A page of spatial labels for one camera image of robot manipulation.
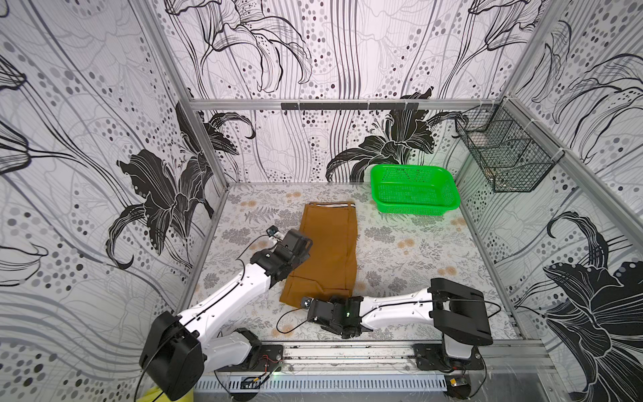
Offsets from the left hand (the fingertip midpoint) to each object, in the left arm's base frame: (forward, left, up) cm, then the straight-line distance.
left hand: (303, 257), depth 83 cm
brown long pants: (-1, -9, -7) cm, 12 cm away
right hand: (-13, -10, -11) cm, 20 cm away
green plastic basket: (+43, -42, -10) cm, 61 cm away
